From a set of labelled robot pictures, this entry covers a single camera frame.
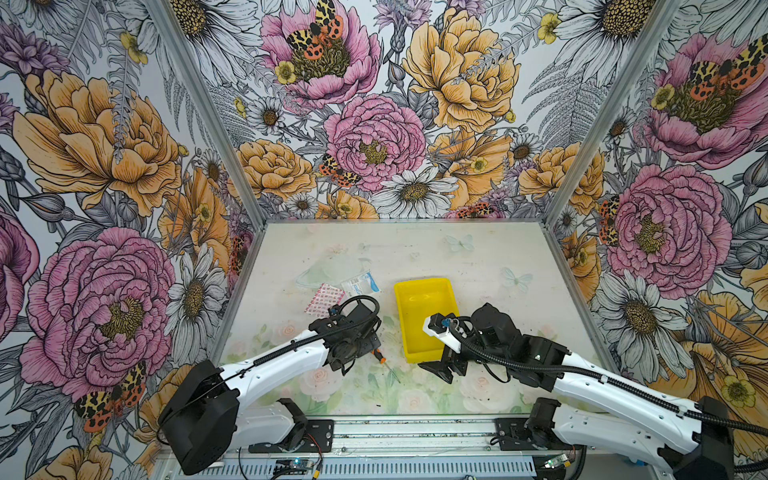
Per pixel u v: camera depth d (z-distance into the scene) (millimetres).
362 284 1024
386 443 743
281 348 509
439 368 617
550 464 715
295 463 715
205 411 408
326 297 999
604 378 471
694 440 406
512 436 742
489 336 552
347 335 624
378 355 870
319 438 737
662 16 719
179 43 760
